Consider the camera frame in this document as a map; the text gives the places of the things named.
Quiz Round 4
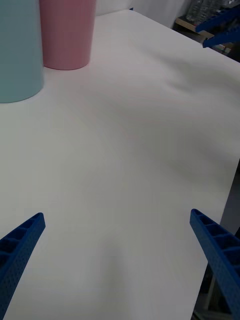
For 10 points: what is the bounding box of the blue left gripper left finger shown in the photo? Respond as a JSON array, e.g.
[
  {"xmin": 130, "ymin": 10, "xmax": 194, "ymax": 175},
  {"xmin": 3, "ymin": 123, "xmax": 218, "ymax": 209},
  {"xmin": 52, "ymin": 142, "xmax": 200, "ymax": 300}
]
[{"xmin": 0, "ymin": 212, "xmax": 46, "ymax": 320}]

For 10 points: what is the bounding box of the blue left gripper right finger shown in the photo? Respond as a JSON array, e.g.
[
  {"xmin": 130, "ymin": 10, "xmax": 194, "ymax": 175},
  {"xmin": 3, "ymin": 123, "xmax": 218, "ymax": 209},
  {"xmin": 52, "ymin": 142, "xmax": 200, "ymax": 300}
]
[{"xmin": 189, "ymin": 208, "xmax": 240, "ymax": 320}]

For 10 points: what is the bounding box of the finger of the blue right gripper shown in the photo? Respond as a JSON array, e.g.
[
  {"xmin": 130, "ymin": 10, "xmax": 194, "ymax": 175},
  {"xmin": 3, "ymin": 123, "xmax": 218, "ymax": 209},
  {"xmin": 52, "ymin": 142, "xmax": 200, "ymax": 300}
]
[
  {"xmin": 202, "ymin": 23, "xmax": 240, "ymax": 49},
  {"xmin": 194, "ymin": 6, "xmax": 240, "ymax": 33}
]

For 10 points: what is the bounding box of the pink plastic bin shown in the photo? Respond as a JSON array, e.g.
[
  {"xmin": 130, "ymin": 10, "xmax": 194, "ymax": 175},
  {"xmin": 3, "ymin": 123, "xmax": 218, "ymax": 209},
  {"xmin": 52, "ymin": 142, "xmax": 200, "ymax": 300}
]
[{"xmin": 38, "ymin": 0, "xmax": 97, "ymax": 71}]

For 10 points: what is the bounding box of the brown wooden board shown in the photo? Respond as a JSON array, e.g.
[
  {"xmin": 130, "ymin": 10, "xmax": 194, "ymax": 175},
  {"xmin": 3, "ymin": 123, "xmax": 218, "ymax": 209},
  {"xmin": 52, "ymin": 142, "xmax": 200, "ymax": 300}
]
[{"xmin": 174, "ymin": 16, "xmax": 215, "ymax": 41}]

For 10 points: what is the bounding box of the pale blue plastic bin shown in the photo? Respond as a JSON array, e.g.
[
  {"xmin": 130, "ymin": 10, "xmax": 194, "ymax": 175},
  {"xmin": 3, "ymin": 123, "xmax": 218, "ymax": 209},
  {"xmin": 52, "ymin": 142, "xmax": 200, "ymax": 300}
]
[{"xmin": 0, "ymin": 0, "xmax": 45, "ymax": 104}]

